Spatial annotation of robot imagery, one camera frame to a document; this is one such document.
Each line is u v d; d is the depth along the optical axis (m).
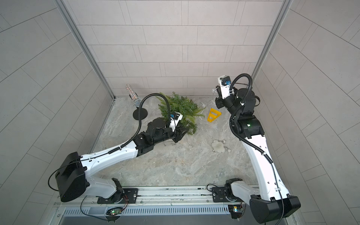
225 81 0.50
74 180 0.38
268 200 0.36
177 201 0.71
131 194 0.71
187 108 0.74
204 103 0.77
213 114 1.05
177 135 0.64
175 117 0.62
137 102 0.83
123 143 0.51
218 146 0.87
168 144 0.89
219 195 0.71
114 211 0.64
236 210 0.68
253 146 0.41
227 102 0.55
